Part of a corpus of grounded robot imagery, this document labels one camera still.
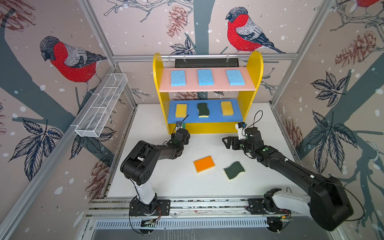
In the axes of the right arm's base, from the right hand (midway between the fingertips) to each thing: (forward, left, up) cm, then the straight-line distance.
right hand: (226, 141), depth 84 cm
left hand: (+9, +28, -6) cm, 30 cm away
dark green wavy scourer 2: (-12, -4, -12) cm, 18 cm away
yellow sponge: (+19, +28, +5) cm, 35 cm away
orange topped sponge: (-9, +13, -11) cm, 20 cm away
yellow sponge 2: (+23, -2, +3) cm, 23 cm away
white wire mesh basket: (-5, +67, +20) cm, 70 cm away
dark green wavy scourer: (+22, +14, +3) cm, 26 cm away
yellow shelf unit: (+17, +10, +2) cm, 20 cm away
